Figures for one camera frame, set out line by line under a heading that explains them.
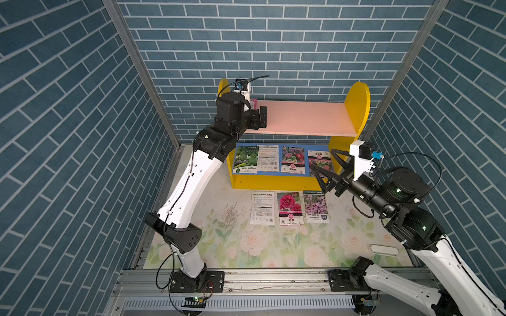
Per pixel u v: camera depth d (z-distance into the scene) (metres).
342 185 0.46
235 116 0.47
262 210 0.94
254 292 0.74
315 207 0.94
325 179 0.47
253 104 0.79
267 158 0.96
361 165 0.43
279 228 0.88
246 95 0.56
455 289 0.39
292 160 0.94
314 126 1.01
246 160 0.94
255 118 0.59
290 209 0.94
